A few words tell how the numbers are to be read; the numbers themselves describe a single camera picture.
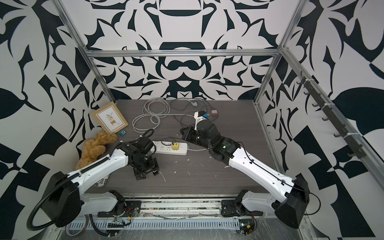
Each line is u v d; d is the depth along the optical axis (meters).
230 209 0.74
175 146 0.89
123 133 1.02
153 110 1.16
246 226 0.71
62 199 0.40
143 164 0.71
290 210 0.38
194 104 1.15
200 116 0.64
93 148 0.85
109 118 0.97
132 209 0.73
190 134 0.61
